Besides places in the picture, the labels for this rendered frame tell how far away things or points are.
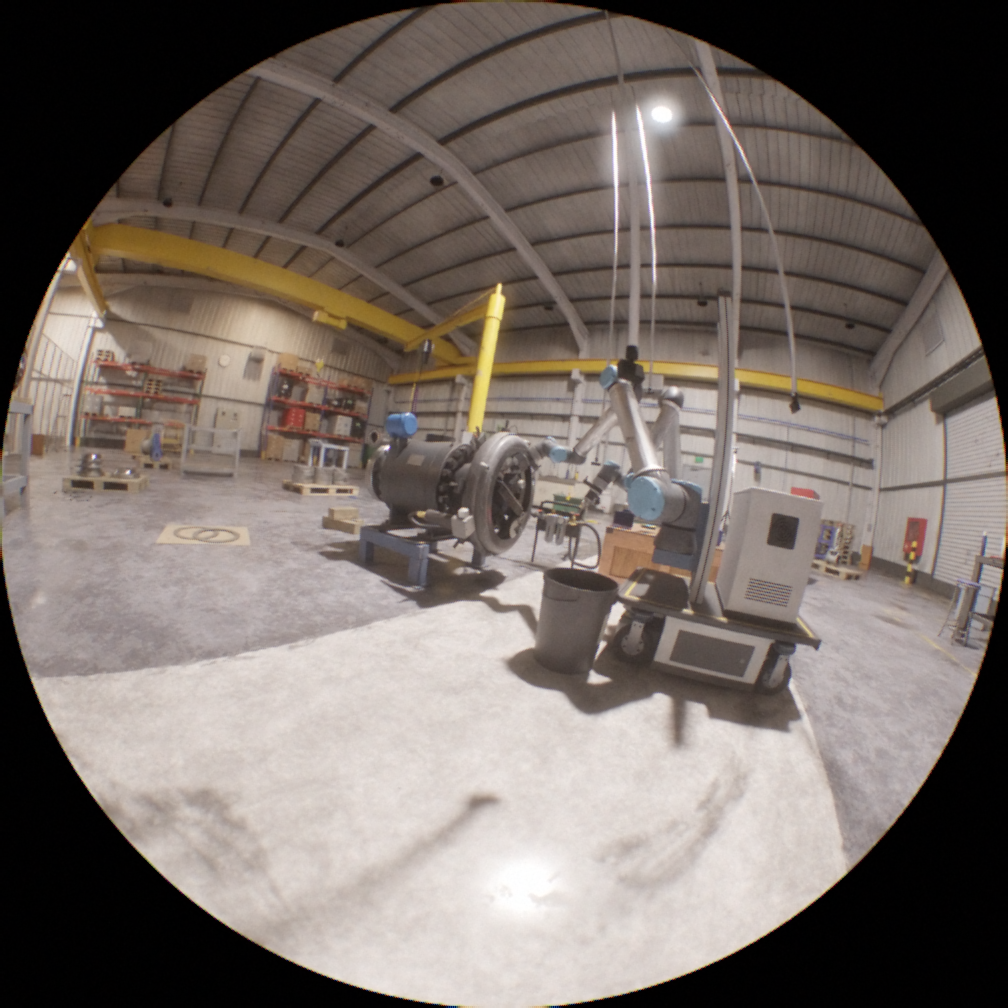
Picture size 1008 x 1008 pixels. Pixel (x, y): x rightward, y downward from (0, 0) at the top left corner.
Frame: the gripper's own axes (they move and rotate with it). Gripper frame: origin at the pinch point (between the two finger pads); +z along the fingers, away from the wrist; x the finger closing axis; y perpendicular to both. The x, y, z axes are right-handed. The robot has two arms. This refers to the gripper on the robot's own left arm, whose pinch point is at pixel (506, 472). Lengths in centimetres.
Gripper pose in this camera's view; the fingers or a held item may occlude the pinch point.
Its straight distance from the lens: 194.4
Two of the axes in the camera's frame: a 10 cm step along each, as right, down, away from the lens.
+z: -8.4, 5.4, -0.6
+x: -1.7, -3.7, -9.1
